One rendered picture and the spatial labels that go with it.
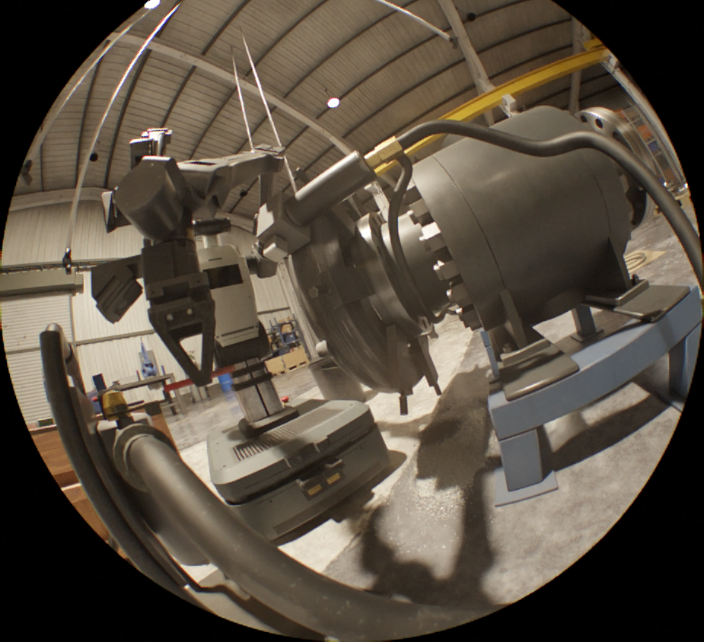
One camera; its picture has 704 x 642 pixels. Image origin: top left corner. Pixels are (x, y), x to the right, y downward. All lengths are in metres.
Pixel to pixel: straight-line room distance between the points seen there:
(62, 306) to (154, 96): 6.81
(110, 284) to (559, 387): 0.65
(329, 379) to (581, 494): 1.41
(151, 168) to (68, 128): 9.85
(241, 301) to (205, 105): 8.35
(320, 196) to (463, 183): 0.31
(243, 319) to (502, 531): 0.92
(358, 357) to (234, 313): 0.49
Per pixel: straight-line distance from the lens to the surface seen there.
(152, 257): 0.28
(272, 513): 0.71
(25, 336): 9.55
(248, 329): 0.88
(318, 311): 0.55
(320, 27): 8.32
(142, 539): 0.27
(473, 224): 0.55
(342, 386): 1.58
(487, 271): 0.56
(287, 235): 0.55
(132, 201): 0.25
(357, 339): 0.55
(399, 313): 0.67
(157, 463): 0.15
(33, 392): 9.26
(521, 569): 0.52
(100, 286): 0.30
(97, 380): 0.90
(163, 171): 0.25
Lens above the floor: 0.47
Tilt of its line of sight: 9 degrees up
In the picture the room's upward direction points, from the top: 22 degrees counter-clockwise
